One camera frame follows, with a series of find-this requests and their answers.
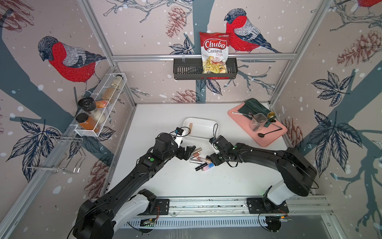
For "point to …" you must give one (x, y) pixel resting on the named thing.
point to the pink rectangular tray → (263, 137)
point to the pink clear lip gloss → (201, 159)
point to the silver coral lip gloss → (196, 154)
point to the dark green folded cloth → (251, 107)
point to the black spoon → (262, 135)
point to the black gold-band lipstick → (199, 167)
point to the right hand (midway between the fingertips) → (213, 157)
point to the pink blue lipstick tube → (210, 165)
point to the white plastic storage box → (200, 129)
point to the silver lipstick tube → (196, 162)
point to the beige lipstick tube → (190, 127)
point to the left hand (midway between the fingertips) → (190, 142)
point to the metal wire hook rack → (76, 155)
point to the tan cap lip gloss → (198, 150)
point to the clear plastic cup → (258, 120)
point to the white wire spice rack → (107, 98)
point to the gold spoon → (270, 114)
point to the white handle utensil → (249, 114)
